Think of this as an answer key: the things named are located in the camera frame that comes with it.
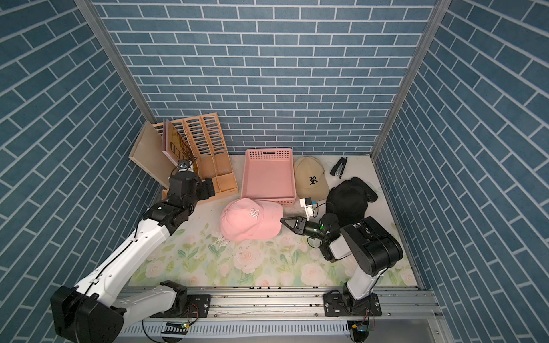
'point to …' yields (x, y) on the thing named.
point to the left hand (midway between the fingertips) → (205, 180)
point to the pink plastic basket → (269, 174)
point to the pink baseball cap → (245, 219)
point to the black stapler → (338, 168)
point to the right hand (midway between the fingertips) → (284, 223)
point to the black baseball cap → (349, 200)
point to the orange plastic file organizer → (202, 136)
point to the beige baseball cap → (309, 179)
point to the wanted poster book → (175, 146)
